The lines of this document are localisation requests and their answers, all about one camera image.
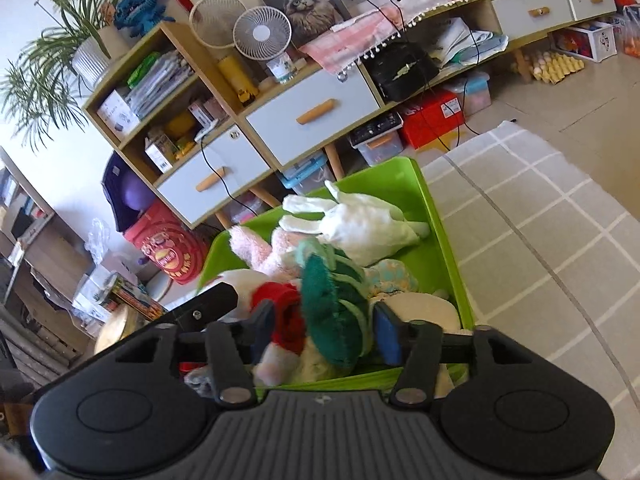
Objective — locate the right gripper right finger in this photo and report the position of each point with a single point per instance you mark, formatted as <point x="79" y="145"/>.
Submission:
<point x="416" y="346"/>

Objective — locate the wooden shelf cabinet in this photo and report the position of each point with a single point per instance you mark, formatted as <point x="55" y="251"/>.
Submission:
<point x="284" y="125"/>

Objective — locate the cat picture frame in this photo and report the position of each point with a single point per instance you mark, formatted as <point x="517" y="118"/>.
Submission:
<point x="311" y="18"/>

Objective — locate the purple cushion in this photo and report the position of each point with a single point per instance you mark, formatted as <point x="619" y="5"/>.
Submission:
<point x="128" y="196"/>

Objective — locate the grey checked tablecloth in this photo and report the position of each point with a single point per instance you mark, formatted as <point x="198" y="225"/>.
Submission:
<point x="552" y="260"/>

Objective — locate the santa plush toy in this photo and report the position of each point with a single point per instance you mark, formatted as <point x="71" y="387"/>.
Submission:
<point x="291" y="358"/>

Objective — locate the pink plush toy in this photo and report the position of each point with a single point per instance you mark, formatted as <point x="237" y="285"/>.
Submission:
<point x="275" y="259"/>

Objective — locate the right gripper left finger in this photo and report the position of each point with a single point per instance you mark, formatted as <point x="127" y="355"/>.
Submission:
<point x="231" y="348"/>

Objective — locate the white desk fan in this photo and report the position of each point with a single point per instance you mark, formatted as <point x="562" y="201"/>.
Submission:
<point x="262" y="33"/>

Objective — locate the white rabbit plush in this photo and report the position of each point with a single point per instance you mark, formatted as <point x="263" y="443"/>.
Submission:
<point x="366" y="228"/>

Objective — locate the low wooden drawer console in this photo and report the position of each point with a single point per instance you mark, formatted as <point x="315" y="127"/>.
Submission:
<point x="524" y="22"/>

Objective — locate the pink fringed cloth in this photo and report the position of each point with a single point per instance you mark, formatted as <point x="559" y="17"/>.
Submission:
<point x="343" y="45"/>

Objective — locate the round mesh fan guard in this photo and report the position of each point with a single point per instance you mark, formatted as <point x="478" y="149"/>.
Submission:
<point x="212" y="21"/>

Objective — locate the egg tray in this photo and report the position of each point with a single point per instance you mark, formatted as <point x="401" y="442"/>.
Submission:
<point x="552" y="67"/>

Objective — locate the potted green plant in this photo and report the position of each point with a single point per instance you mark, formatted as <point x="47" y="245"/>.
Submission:
<point x="41" y="90"/>

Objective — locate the black box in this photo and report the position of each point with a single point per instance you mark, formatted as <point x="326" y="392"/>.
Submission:
<point x="400" y="69"/>

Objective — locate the red round bucket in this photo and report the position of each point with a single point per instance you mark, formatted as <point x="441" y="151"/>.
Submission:
<point x="162" y="237"/>

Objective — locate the blue stitch plush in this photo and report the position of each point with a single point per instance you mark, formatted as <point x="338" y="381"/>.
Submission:
<point x="139" y="16"/>

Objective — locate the green felt plush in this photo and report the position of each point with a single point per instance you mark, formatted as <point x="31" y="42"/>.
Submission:
<point x="335" y="307"/>

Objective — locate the yellow bottle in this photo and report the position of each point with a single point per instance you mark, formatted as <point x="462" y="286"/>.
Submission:
<point x="239" y="79"/>

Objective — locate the red cardboard box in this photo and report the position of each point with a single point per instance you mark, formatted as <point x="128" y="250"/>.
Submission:
<point x="430" y="116"/>

